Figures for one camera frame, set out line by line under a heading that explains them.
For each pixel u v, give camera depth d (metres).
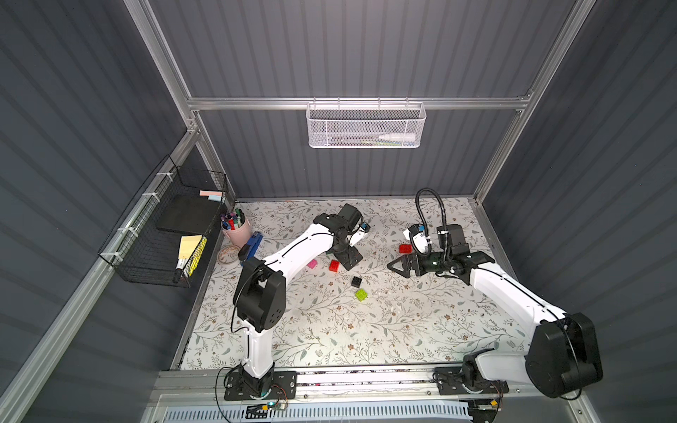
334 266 0.96
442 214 0.65
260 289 0.53
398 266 0.74
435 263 0.71
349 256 0.81
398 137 0.89
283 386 0.74
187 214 0.77
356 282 0.94
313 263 0.98
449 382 0.74
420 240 0.75
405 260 0.71
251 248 1.02
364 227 0.82
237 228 0.96
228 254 1.02
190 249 0.63
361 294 0.90
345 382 0.75
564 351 0.41
